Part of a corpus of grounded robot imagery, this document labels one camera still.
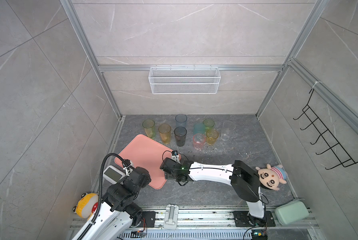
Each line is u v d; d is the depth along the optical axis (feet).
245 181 1.62
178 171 2.08
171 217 2.39
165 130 3.19
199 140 3.35
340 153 2.04
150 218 2.39
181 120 3.23
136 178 1.76
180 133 3.11
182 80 3.30
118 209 1.50
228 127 3.16
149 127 3.11
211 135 3.30
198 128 3.37
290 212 2.44
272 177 2.61
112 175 2.76
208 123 3.44
